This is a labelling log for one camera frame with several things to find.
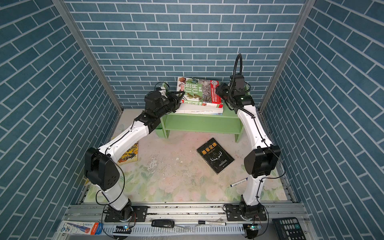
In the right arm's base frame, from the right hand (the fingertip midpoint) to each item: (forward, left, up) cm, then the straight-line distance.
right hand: (214, 85), depth 81 cm
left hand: (-9, +14, +1) cm, 17 cm away
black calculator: (-58, -38, -37) cm, 78 cm away
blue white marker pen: (-38, -17, -38) cm, 56 cm away
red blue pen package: (-66, +59, -36) cm, 95 cm away
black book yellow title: (-23, -3, -36) cm, 43 cm away
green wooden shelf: (-5, -9, -25) cm, 27 cm away
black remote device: (-61, +20, -33) cm, 73 cm away
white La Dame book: (-14, +13, -5) cm, 19 cm away
